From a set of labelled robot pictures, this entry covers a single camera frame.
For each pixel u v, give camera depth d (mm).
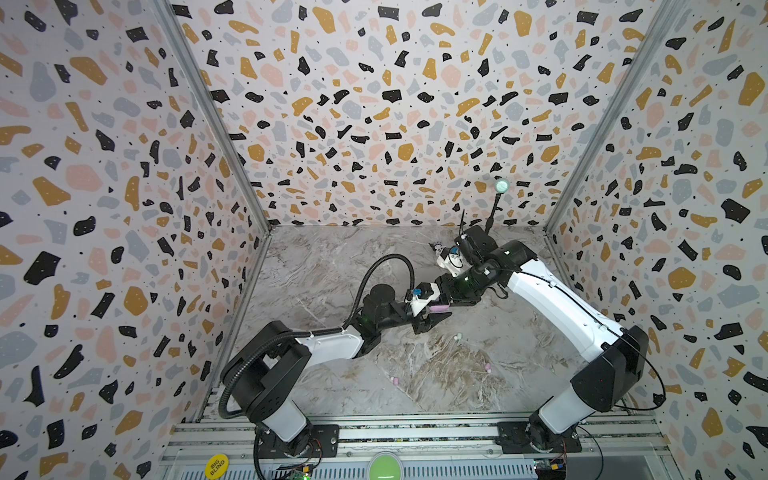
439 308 735
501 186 876
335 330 583
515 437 745
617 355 429
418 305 700
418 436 756
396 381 834
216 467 699
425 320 716
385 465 690
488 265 554
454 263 703
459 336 920
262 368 473
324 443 731
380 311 652
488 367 857
